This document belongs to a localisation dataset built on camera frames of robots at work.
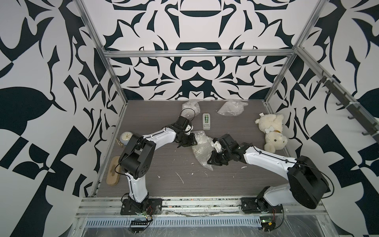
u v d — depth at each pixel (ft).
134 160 1.63
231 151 2.20
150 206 2.37
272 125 3.11
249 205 2.44
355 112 1.85
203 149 2.83
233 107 3.55
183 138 2.60
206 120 3.42
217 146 2.60
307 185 1.41
